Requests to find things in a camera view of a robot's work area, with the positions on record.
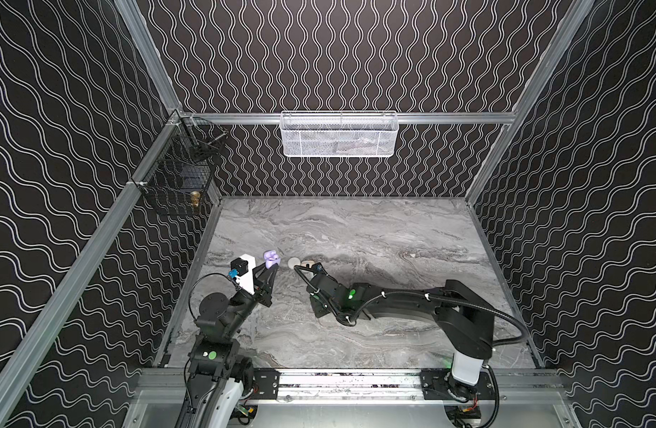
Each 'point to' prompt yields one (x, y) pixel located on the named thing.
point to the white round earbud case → (293, 261)
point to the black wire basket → (176, 176)
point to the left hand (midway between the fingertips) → (277, 265)
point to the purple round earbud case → (271, 258)
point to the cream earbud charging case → (305, 263)
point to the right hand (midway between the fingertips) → (317, 300)
